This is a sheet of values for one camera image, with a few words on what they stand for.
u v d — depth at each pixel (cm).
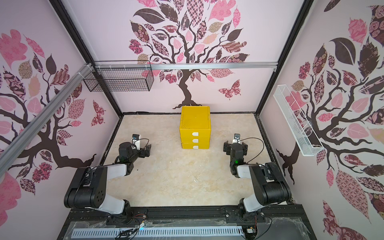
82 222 73
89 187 45
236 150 70
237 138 79
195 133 85
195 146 94
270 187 45
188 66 95
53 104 65
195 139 90
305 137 74
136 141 81
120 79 142
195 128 84
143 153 85
